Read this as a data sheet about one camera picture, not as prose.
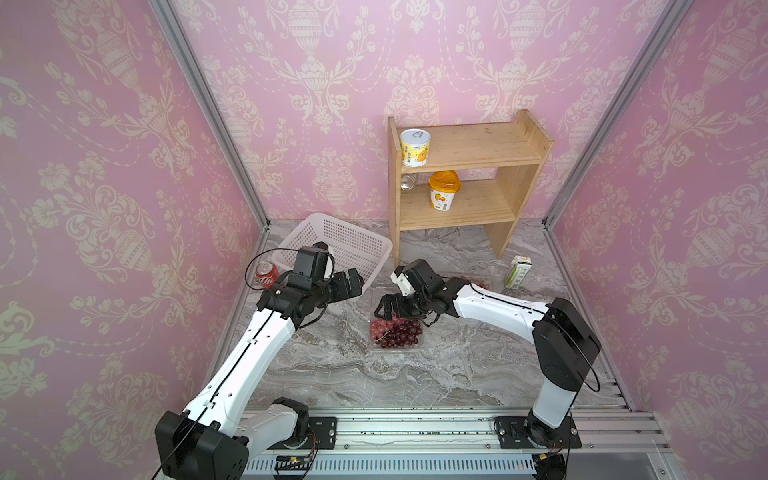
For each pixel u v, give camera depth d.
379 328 0.86
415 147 0.71
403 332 0.87
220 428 0.38
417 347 0.87
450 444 0.73
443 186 0.89
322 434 0.75
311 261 0.57
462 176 1.08
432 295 0.67
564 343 0.47
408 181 0.95
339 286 0.68
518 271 0.93
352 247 1.09
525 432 0.67
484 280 1.03
